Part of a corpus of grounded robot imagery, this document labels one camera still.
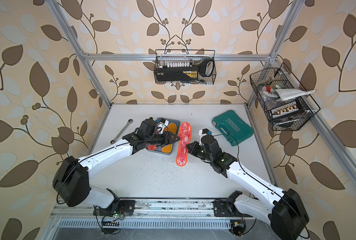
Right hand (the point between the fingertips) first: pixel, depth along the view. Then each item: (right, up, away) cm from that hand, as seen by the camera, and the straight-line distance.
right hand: (185, 145), depth 79 cm
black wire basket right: (+44, +34, +5) cm, 56 cm away
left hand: (-4, +3, -1) cm, 5 cm away
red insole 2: (0, +5, +2) cm, 5 cm away
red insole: (-21, -4, +15) cm, 26 cm away
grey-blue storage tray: (-17, -6, +17) cm, 24 cm away
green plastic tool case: (+34, +7, +21) cm, 41 cm away
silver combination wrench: (-41, +13, +32) cm, 54 cm away
